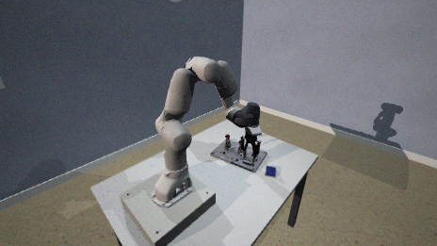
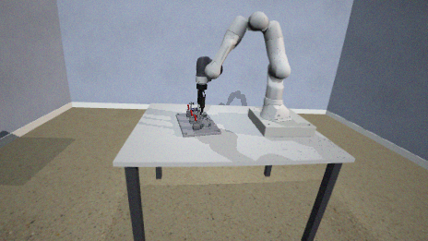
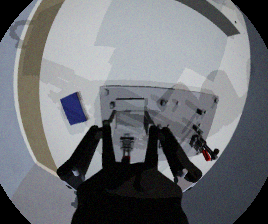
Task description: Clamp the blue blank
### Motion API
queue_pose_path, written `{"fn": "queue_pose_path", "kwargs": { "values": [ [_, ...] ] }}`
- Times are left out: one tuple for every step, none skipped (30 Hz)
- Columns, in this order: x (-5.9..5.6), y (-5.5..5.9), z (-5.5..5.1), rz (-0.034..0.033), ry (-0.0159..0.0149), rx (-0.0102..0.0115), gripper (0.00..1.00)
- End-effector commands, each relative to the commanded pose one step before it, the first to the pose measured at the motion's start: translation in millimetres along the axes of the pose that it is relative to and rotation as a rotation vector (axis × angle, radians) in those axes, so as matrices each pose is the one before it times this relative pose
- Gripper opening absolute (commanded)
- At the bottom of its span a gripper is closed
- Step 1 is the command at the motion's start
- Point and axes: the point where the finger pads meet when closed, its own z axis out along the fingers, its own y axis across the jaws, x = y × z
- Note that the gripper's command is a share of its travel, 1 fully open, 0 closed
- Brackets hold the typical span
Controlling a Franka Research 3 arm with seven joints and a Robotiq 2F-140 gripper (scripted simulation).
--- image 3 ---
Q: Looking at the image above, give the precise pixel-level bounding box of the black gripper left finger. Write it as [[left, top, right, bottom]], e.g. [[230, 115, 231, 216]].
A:
[[56, 110, 121, 194]]

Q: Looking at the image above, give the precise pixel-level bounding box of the blue rectangular block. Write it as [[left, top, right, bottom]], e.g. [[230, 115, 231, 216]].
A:
[[60, 92, 88, 125]]

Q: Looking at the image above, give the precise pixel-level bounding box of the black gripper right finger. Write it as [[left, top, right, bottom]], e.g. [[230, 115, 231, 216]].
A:
[[139, 111, 202, 194]]

